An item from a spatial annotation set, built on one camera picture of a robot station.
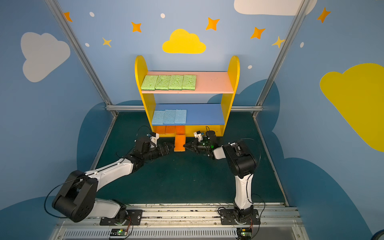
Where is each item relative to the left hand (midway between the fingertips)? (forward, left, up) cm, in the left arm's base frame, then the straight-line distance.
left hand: (170, 147), depth 87 cm
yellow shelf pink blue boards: (+23, -18, +1) cm, 29 cm away
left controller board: (-41, +22, -13) cm, 48 cm away
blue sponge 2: (+22, +3, +3) cm, 22 cm away
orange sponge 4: (+8, -5, -5) cm, 11 cm away
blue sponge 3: (+22, -5, +3) cm, 23 cm away
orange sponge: (+19, +9, -6) cm, 22 cm away
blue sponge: (+21, +10, +3) cm, 24 cm away
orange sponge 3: (+21, -4, -9) cm, 23 cm away
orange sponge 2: (+21, +3, -10) cm, 24 cm away
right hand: (+4, -8, -3) cm, 10 cm away
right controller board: (-40, -39, -14) cm, 58 cm away
